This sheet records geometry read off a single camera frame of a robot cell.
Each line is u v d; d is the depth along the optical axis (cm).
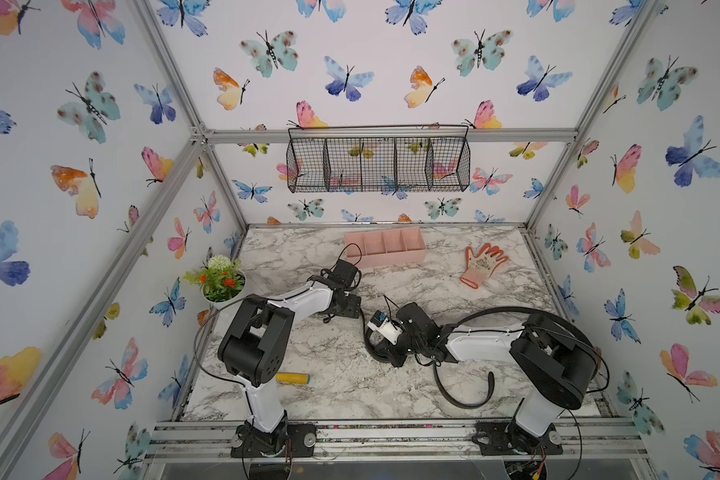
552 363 47
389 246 118
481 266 107
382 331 79
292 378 82
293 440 73
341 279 77
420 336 70
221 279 85
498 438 74
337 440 76
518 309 98
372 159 99
